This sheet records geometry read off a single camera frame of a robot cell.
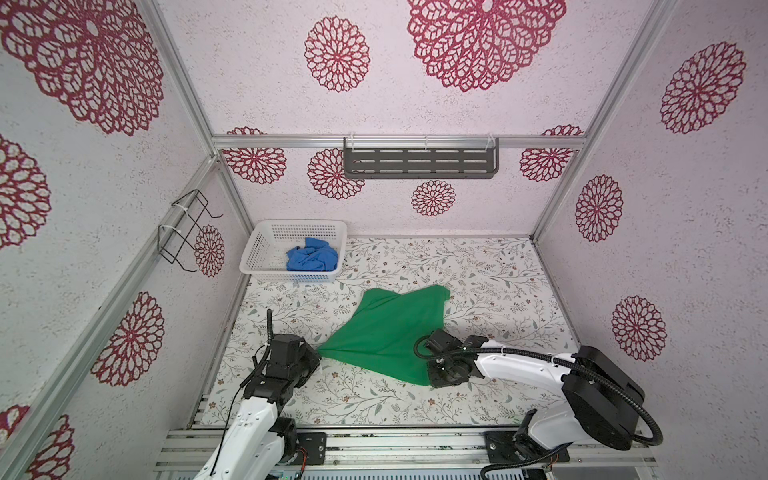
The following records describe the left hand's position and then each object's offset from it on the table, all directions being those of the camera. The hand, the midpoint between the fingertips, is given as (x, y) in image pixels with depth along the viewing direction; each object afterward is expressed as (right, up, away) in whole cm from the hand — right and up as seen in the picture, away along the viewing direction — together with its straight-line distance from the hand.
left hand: (320, 357), depth 85 cm
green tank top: (+18, +4, +14) cm, 23 cm away
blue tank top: (-6, +30, +19) cm, 36 cm away
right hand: (+32, -6, 0) cm, 32 cm away
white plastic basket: (-27, +29, +27) cm, 48 cm away
